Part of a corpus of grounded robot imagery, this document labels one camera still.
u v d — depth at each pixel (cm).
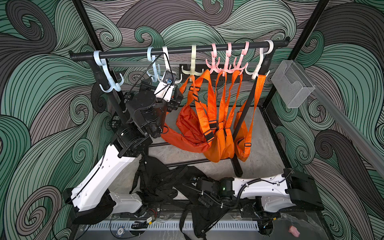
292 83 79
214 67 52
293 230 66
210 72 53
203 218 69
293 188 47
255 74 53
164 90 38
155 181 78
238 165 87
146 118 35
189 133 80
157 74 94
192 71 51
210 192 57
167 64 47
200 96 119
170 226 70
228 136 74
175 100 45
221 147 72
